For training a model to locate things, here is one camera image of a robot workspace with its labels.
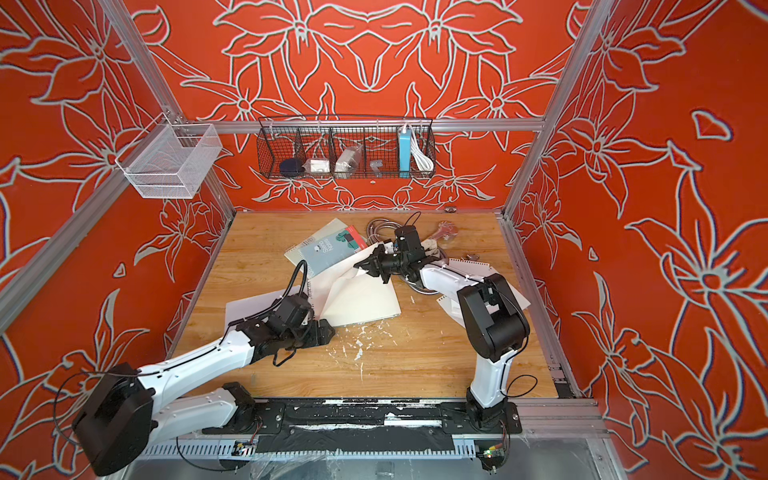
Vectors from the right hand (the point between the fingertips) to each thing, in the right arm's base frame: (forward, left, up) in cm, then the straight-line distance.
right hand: (349, 265), depth 82 cm
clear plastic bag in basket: (+30, +2, +14) cm, 33 cm away
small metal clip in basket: (+35, -6, +9) cm, 37 cm away
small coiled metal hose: (+31, -7, -16) cm, 36 cm away
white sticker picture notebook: (-3, +3, -13) cm, 13 cm away
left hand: (-14, +7, -14) cm, 21 cm away
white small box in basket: (+24, +10, +16) cm, 31 cm away
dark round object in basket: (+33, +22, +10) cm, 41 cm away
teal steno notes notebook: (+18, +10, -16) cm, 26 cm away
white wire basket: (+29, +57, +14) cm, 65 cm away
